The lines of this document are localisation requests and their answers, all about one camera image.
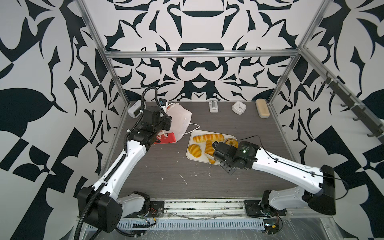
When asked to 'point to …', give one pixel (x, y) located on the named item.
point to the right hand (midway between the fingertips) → (228, 162)
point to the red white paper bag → (181, 119)
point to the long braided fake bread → (211, 161)
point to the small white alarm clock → (239, 107)
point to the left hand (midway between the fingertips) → (165, 112)
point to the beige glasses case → (262, 108)
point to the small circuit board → (271, 228)
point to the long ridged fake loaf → (208, 137)
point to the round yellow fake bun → (195, 150)
